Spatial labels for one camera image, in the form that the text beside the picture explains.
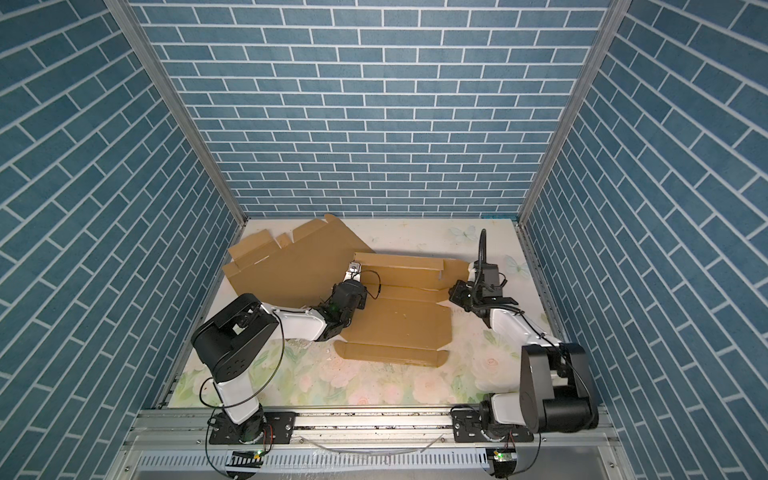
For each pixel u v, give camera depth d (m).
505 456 0.74
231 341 0.48
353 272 0.82
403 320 0.94
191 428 0.75
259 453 0.72
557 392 0.43
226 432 0.73
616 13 0.71
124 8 0.69
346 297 0.73
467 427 0.74
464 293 0.82
